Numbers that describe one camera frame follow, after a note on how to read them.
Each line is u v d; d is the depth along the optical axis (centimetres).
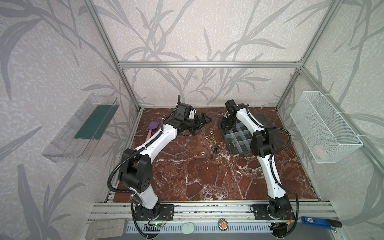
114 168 41
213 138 102
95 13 72
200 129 77
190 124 72
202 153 94
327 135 63
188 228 68
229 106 89
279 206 64
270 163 66
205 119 75
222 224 71
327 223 73
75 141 63
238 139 96
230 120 91
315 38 82
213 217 73
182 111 67
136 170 45
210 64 99
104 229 67
